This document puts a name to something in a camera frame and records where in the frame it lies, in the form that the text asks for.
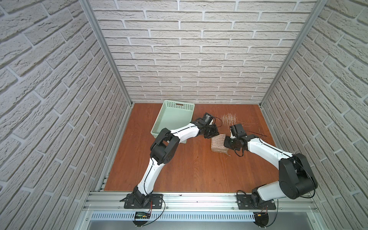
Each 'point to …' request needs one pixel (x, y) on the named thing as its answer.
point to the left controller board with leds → (142, 215)
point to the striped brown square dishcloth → (217, 144)
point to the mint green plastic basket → (173, 115)
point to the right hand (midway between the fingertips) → (222, 143)
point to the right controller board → (261, 219)
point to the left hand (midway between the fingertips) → (219, 129)
